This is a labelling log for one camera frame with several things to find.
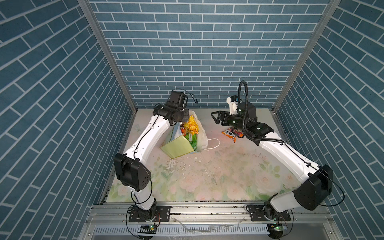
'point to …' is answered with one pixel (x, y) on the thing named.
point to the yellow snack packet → (191, 126)
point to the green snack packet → (193, 140)
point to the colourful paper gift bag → (175, 144)
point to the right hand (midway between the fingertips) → (214, 112)
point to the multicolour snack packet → (183, 129)
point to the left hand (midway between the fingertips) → (185, 114)
